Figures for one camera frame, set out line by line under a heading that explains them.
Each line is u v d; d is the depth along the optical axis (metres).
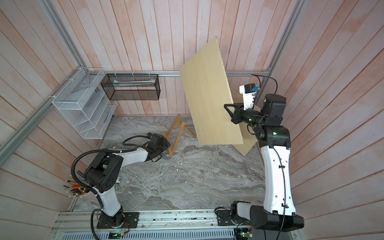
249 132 0.56
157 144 0.78
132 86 1.07
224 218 0.73
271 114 0.43
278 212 0.37
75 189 0.72
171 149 0.95
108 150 0.55
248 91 0.51
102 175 0.49
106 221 0.72
